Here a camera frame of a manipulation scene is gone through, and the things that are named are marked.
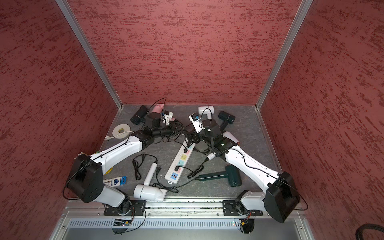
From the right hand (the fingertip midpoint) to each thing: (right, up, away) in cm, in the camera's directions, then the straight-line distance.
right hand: (191, 130), depth 79 cm
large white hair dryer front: (-23, -32, -3) cm, 40 cm away
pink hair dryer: (-28, +11, +34) cm, 46 cm away
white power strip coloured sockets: (-8, -21, +9) cm, 24 cm away
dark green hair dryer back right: (+27, +6, +28) cm, 39 cm away
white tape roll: (-51, -3, +25) cm, 57 cm away
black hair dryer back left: (-39, +8, +29) cm, 49 cm away
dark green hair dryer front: (+24, -26, +2) cm, 35 cm away
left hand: (-3, 0, +1) cm, 4 cm away
